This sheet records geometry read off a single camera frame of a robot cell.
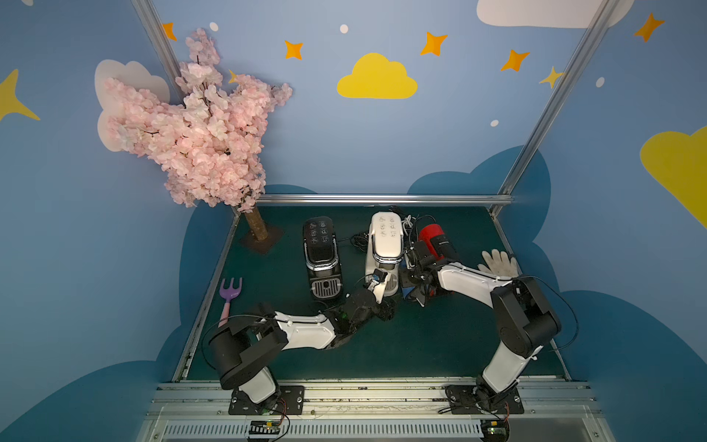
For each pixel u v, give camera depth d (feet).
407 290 3.03
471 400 2.45
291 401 2.46
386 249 2.64
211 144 2.18
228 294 3.05
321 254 2.58
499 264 3.42
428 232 3.02
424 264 2.44
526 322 1.57
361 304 2.07
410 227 3.65
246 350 1.45
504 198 3.78
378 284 2.35
